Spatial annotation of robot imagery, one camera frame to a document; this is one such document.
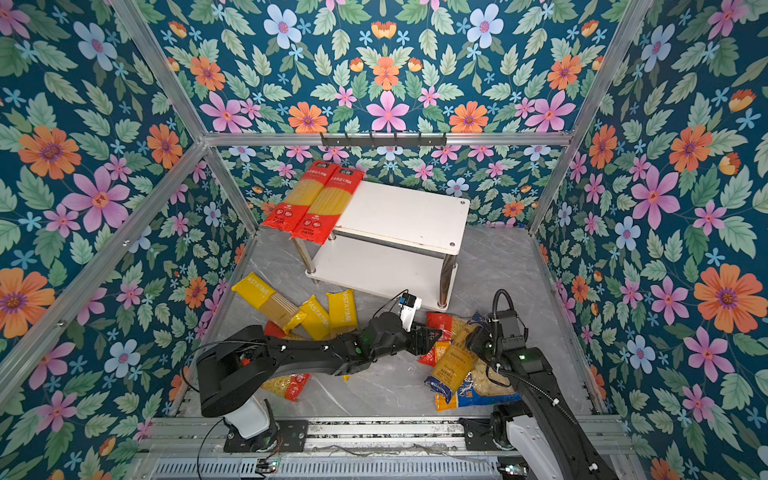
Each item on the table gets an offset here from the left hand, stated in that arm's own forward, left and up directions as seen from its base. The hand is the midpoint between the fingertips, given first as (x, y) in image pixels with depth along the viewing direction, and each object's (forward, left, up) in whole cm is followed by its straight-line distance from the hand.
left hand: (440, 327), depth 76 cm
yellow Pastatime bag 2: (+17, +51, -13) cm, 55 cm away
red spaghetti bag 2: (+25, +27, +21) cm, 43 cm away
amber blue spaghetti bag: (-8, -3, -6) cm, 11 cm away
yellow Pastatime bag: (+11, +36, -14) cm, 40 cm away
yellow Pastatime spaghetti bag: (+13, +29, -13) cm, 34 cm away
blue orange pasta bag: (-13, -10, -12) cm, 20 cm away
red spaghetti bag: (+23, +37, +21) cm, 48 cm away
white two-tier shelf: (+15, +11, +18) cm, 26 cm away
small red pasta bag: (+6, -3, -12) cm, 14 cm away
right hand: (-1, -9, -7) cm, 12 cm away
